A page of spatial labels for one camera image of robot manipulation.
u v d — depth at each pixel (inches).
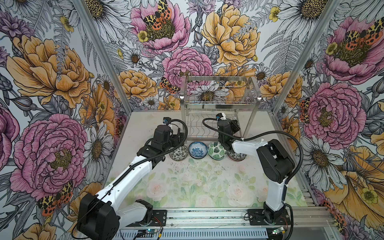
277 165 20.5
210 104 34.3
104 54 34.6
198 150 37.9
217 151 37.7
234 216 30.0
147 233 28.2
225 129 29.4
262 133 23.4
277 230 28.2
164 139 23.5
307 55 34.9
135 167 19.6
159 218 28.9
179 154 38.1
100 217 15.2
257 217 28.8
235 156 37.0
